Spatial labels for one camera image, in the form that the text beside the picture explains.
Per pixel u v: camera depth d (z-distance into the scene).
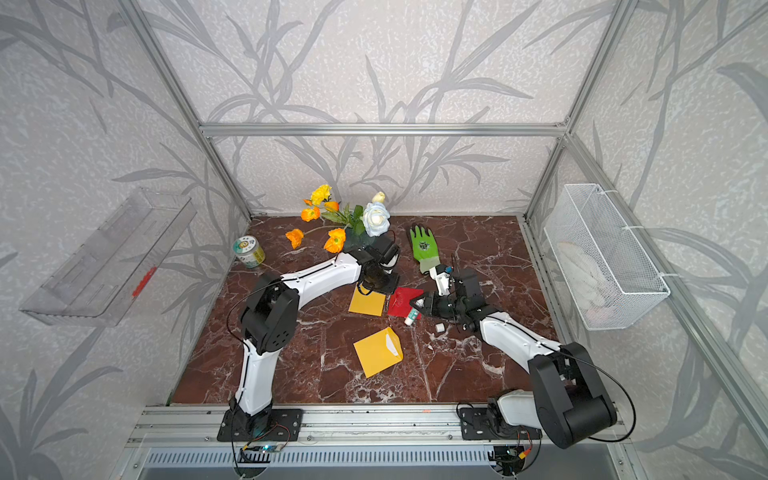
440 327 0.89
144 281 0.64
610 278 0.60
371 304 0.97
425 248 1.09
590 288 0.75
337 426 0.75
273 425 0.72
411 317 0.82
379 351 0.87
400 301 0.96
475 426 0.73
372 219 0.74
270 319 0.52
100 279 0.66
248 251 1.00
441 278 0.80
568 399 0.42
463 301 0.68
